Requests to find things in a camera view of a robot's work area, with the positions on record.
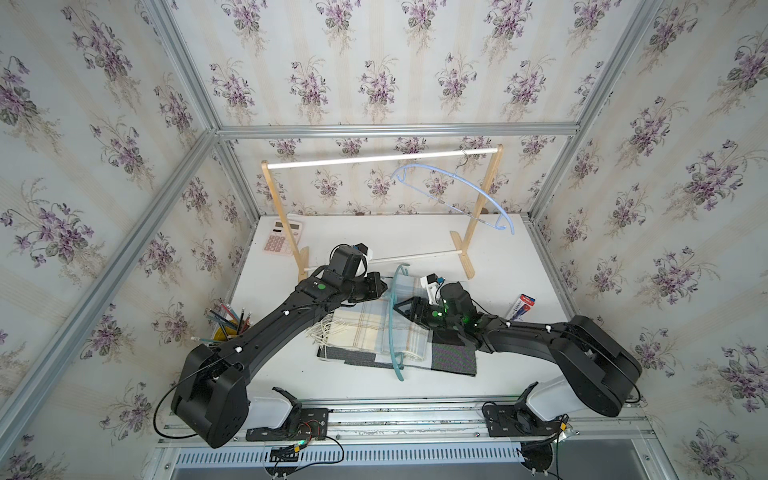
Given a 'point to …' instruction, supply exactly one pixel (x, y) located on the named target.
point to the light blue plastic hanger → (399, 176)
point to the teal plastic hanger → (402, 266)
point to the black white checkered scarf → (449, 355)
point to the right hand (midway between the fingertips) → (401, 312)
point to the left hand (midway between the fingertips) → (393, 291)
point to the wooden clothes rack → (465, 249)
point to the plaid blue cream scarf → (365, 326)
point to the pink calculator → (277, 241)
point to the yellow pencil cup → (225, 329)
